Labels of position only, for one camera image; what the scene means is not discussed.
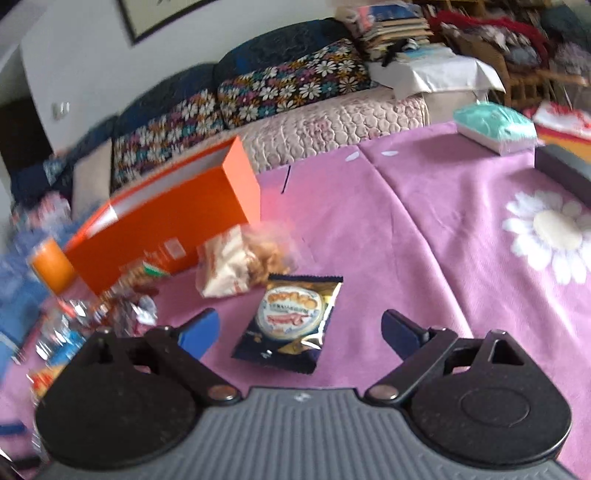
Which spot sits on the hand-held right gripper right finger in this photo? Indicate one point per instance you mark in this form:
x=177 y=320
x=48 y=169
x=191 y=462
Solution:
x=401 y=334

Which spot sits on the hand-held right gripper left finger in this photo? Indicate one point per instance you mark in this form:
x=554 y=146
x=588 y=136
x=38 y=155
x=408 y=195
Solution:
x=198 y=332

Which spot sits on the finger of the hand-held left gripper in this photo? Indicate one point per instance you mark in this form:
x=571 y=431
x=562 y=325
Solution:
x=11 y=428

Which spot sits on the pile of snack packets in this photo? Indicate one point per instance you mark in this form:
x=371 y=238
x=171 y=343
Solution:
x=129 y=311

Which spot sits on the clear bag of fried crackers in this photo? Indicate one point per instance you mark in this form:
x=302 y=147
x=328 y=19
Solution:
x=240 y=263

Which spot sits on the dark blue round-label packet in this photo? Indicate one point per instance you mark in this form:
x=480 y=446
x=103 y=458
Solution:
x=286 y=318

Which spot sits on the orange cardboard box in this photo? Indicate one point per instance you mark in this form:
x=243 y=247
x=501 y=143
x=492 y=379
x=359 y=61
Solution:
x=152 y=217

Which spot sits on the pink floral tablecloth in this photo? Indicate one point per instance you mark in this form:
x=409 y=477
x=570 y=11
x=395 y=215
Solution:
x=415 y=230

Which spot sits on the blue striped blanket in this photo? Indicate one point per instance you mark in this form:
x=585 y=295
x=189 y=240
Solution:
x=14 y=300

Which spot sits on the orange cup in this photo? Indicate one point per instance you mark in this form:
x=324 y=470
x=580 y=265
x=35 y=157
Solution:
x=53 y=267

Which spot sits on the beige pillow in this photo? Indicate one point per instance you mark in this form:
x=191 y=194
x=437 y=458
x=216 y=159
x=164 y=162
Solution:
x=92 y=175

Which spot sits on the heap of clothes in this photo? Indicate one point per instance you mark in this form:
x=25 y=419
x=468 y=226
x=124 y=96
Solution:
x=41 y=207

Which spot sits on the floral cushion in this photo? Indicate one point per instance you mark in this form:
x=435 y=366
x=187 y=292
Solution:
x=295 y=85
x=171 y=129

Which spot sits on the beige quilted sofa cover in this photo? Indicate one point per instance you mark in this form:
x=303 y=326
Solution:
x=346 y=120

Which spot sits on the teal tissue pack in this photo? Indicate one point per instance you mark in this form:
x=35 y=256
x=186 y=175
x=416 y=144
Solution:
x=494 y=122

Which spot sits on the long black box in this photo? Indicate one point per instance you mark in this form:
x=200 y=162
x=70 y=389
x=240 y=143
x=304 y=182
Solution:
x=568 y=170

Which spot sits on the white sheet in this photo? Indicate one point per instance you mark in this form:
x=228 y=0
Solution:
x=438 y=74

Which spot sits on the red and white paper bag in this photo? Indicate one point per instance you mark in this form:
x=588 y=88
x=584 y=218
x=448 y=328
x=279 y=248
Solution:
x=563 y=115

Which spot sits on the wicker chair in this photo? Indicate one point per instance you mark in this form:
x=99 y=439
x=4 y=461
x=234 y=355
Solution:
x=521 y=78

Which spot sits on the floral cushioned sofa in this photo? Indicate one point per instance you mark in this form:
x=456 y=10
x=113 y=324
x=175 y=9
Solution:
x=277 y=46

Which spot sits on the stack of books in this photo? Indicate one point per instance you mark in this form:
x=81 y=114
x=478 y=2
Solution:
x=392 y=32

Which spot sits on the framed picture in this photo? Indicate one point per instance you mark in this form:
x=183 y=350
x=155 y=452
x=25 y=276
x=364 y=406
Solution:
x=138 y=32

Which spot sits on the red clothing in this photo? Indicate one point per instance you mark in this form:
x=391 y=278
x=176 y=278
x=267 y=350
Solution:
x=508 y=25

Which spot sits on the wooden bookshelf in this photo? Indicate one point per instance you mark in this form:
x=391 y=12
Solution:
x=461 y=5

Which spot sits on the heap of dark clothing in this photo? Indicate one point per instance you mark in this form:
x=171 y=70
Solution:
x=568 y=23

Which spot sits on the wall switch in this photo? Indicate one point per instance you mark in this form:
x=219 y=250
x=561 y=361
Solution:
x=61 y=110

